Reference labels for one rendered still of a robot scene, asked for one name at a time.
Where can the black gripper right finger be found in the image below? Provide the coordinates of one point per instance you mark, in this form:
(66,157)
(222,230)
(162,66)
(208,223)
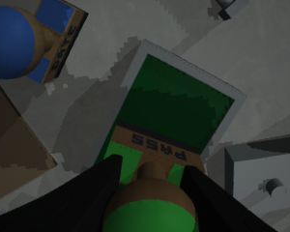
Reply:
(217,210)

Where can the brown clipboard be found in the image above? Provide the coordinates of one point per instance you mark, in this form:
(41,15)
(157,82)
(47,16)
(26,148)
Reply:
(22,155)

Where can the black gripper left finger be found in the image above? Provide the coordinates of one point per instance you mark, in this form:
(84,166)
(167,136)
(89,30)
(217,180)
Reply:
(76,206)

